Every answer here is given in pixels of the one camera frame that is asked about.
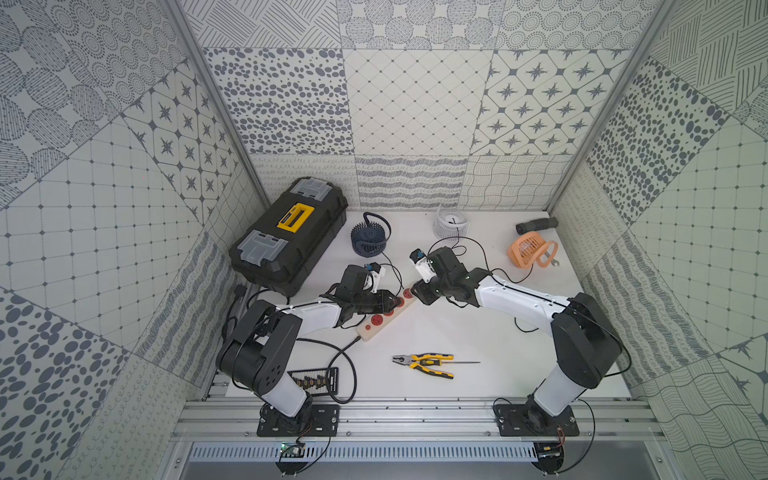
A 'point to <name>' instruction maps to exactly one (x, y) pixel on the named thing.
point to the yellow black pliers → (411, 360)
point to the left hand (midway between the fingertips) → (392, 295)
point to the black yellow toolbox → (284, 246)
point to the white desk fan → (450, 224)
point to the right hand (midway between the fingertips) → (420, 288)
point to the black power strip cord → (330, 361)
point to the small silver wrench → (553, 261)
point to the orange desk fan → (526, 250)
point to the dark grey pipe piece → (537, 224)
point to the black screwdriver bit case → (320, 381)
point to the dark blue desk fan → (369, 239)
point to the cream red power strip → (377, 320)
